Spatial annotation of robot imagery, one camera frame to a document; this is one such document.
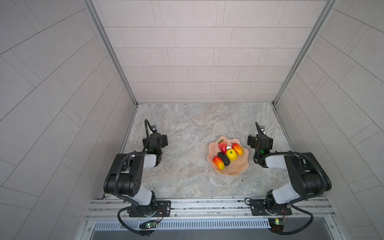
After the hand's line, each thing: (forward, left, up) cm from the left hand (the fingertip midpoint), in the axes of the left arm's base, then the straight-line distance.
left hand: (158, 133), depth 94 cm
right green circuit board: (-47, -62, -4) cm, 78 cm away
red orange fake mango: (-12, -49, +2) cm, 50 cm away
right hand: (-1, -64, -1) cm, 64 cm away
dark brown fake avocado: (-18, -41, 0) cm, 45 cm away
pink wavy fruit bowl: (-21, -47, -2) cm, 51 cm away
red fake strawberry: (-10, -40, +2) cm, 41 cm away
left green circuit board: (-47, -4, -1) cm, 47 cm away
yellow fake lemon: (-15, -45, +1) cm, 47 cm away
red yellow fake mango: (-20, -37, +1) cm, 42 cm away
